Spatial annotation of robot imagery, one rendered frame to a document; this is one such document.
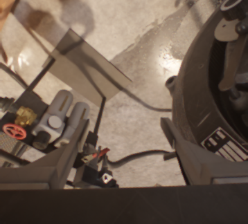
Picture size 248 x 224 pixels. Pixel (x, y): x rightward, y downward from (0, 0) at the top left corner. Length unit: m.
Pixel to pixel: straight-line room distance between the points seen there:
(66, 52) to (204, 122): 0.81
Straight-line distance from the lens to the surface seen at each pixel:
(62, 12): 0.92
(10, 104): 0.67
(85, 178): 0.56
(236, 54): 0.35
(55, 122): 0.67
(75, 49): 0.96
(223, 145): 0.27
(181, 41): 0.91
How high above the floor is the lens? 0.83
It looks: 49 degrees down
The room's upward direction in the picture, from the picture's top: 172 degrees counter-clockwise
